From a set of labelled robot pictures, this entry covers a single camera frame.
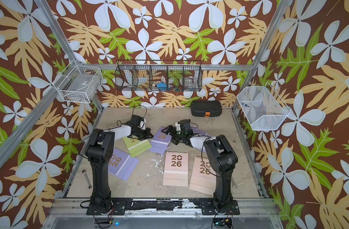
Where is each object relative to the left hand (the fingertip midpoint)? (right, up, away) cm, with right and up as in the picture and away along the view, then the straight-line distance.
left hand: (154, 134), depth 103 cm
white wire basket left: (-46, +33, -14) cm, 59 cm away
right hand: (+7, +1, -9) cm, 12 cm away
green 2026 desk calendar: (-12, -8, -6) cm, 15 cm away
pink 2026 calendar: (+16, -20, -16) cm, 30 cm away
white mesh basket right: (+68, +16, -21) cm, 73 cm away
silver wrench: (-34, -28, -22) cm, 49 cm away
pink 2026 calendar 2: (+32, -24, -19) cm, 44 cm away
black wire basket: (+19, +41, -5) cm, 46 cm away
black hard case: (+42, +20, +14) cm, 49 cm away
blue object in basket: (+7, +33, -10) cm, 35 cm away
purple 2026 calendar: (+5, -4, -5) cm, 8 cm away
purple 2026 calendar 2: (-18, -18, -14) cm, 29 cm away
